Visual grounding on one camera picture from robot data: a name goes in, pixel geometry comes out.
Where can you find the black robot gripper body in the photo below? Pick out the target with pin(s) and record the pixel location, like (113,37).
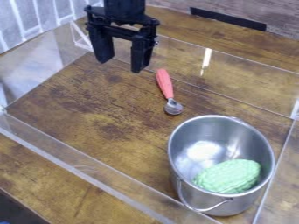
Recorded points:
(122,19)

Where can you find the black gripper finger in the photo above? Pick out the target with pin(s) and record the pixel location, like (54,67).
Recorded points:
(102,44)
(142,49)

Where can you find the silver metal pot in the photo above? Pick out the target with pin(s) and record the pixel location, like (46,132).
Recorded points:
(205,141)

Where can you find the green knitted object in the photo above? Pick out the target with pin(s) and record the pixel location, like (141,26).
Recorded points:
(233,176)

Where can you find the black strip on table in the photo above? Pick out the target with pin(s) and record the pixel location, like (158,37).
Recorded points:
(229,19)

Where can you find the clear acrylic barrier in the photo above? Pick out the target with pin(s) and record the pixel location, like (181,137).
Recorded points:
(93,118)

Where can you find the red handled metal spoon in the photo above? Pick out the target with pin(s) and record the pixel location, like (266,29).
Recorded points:
(173,108)

